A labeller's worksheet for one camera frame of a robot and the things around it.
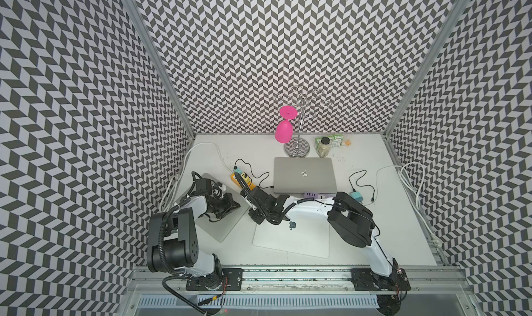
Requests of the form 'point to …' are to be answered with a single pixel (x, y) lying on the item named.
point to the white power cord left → (163, 197)
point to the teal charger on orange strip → (237, 170)
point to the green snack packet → (335, 141)
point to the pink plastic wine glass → (283, 131)
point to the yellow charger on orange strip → (246, 178)
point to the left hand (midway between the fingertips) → (239, 206)
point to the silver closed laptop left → (221, 228)
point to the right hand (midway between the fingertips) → (254, 211)
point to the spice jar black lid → (324, 147)
